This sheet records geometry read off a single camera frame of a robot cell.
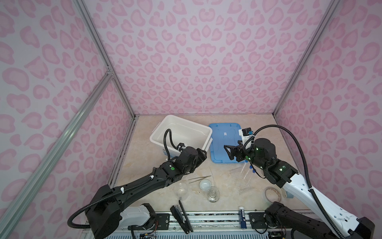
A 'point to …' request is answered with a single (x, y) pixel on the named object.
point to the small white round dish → (205, 185)
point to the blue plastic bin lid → (224, 134)
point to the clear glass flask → (213, 194)
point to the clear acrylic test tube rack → (242, 180)
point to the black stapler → (181, 216)
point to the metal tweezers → (201, 178)
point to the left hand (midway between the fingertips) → (206, 153)
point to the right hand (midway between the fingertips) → (231, 143)
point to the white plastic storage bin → (192, 134)
